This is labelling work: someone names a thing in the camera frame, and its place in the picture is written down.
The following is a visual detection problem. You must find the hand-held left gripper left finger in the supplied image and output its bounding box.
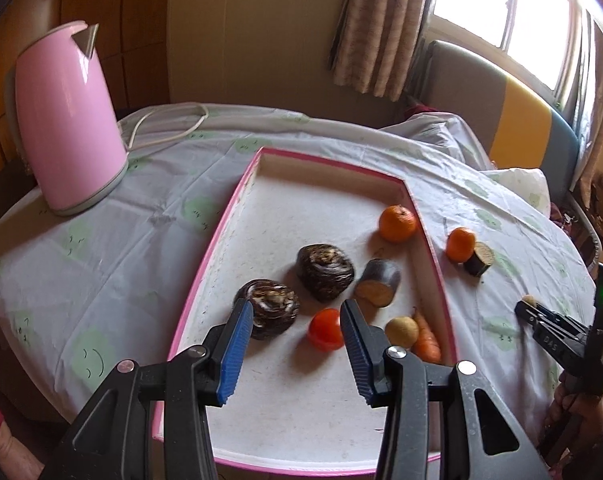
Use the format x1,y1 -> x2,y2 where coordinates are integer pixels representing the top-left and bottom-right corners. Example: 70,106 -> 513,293
56,298 -> 255,480

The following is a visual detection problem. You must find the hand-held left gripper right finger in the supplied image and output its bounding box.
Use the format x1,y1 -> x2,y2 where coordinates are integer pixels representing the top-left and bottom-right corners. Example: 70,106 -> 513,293
340,299 -> 552,480

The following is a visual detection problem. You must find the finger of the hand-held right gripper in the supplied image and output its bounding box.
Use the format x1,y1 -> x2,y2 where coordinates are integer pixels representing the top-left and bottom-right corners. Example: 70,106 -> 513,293
514,299 -> 593,341
530,325 -> 596,377

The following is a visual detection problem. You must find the red cherry tomato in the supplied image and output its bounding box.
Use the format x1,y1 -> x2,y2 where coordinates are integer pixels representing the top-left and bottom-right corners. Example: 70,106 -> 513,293
308,308 -> 345,352

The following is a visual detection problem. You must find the small orange carrot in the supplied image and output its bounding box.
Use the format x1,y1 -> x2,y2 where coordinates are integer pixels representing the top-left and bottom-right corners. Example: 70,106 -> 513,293
411,307 -> 442,365

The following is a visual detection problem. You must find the dark sugarcane piece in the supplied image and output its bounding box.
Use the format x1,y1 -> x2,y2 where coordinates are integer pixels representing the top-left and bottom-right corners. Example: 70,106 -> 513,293
463,242 -> 495,278
354,258 -> 402,308

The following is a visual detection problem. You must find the dark chocolate swirl pastry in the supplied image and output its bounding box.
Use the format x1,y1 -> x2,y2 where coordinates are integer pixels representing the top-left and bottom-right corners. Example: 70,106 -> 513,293
296,243 -> 356,303

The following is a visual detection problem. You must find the orange mandarin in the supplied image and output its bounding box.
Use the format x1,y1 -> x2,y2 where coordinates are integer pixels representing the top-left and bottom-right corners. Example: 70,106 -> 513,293
378,204 -> 418,244
446,227 -> 477,263

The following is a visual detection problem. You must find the pink shallow cardboard box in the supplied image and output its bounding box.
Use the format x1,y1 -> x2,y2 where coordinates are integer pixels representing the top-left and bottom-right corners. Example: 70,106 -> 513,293
151,146 -> 458,476

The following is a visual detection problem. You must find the person's right hand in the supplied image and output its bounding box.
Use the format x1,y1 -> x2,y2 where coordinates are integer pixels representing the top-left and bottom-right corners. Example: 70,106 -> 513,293
551,382 -> 603,469

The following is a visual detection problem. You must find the white patterned pillow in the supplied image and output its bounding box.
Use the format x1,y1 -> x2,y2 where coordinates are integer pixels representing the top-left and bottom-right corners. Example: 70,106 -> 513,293
481,167 -> 552,218

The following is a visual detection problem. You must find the grey yellow blue headboard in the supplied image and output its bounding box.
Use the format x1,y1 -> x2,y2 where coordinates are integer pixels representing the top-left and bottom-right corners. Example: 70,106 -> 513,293
421,40 -> 582,206

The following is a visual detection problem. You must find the pink electric kettle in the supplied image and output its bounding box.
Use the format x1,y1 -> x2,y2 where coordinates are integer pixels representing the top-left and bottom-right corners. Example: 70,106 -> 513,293
4,21 -> 130,217

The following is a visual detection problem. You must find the bright window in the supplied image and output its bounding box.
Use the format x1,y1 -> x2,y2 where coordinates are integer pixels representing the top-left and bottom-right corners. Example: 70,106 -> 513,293
431,0 -> 590,93

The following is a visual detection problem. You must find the beige patterned curtain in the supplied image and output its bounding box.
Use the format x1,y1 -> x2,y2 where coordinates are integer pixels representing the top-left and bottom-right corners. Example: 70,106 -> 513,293
329,0 -> 435,102

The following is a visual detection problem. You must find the grey metal bed rail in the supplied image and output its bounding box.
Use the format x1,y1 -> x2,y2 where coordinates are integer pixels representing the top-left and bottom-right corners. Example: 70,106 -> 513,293
564,195 -> 603,267

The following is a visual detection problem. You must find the white kettle cable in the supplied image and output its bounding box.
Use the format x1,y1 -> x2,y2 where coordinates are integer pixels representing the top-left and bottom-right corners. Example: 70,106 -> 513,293
124,101 -> 210,152

